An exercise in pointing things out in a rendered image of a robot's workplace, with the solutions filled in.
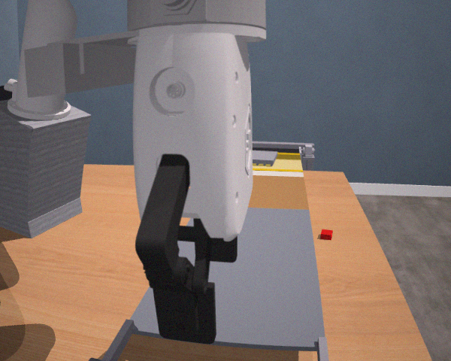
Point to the small red block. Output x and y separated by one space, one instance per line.
326 234

